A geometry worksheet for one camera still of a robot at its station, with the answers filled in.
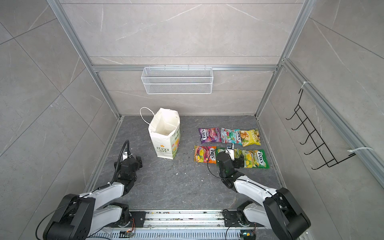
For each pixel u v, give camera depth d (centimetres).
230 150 73
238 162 76
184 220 74
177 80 101
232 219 73
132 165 69
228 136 104
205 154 95
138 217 73
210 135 104
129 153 76
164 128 102
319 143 65
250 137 101
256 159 93
